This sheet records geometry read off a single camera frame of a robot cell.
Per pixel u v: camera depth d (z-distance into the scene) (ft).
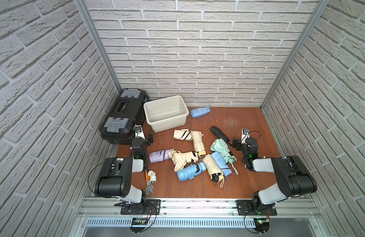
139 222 2.38
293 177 1.52
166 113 3.74
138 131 2.51
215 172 2.66
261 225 2.29
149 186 2.61
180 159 2.79
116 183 1.44
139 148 2.24
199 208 2.50
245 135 2.61
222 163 2.82
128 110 3.04
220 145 2.94
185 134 3.20
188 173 2.67
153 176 2.67
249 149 2.36
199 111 3.70
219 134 3.29
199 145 3.00
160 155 2.91
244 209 2.40
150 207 2.39
